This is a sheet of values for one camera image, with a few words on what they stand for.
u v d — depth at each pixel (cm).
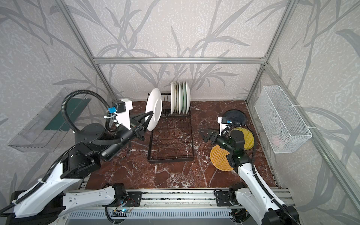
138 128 42
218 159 88
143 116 47
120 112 40
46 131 64
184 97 74
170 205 72
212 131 64
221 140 67
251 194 60
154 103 53
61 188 38
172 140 96
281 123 63
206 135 100
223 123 68
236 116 117
